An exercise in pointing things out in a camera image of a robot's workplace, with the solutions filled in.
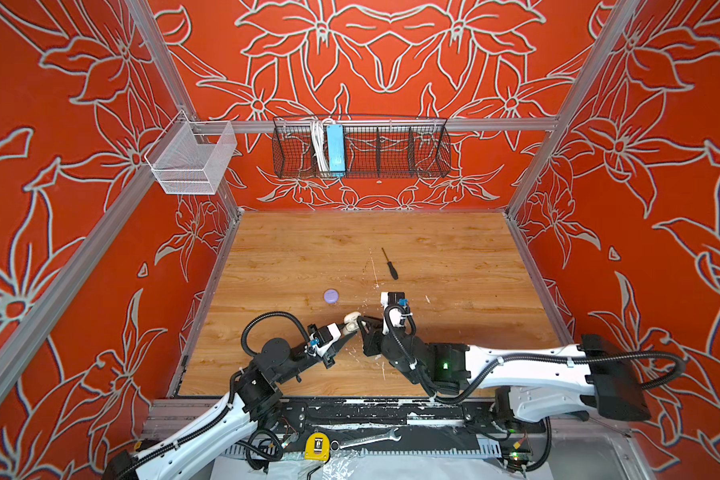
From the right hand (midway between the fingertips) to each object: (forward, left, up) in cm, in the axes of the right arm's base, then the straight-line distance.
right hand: (349, 325), depth 69 cm
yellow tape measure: (-22, +8, -17) cm, 29 cm away
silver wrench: (-22, +4, -19) cm, 29 cm away
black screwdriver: (+30, -14, -19) cm, 38 cm away
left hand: (0, 0, -1) cm, 1 cm away
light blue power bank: (+50, +4, +15) cm, 52 cm away
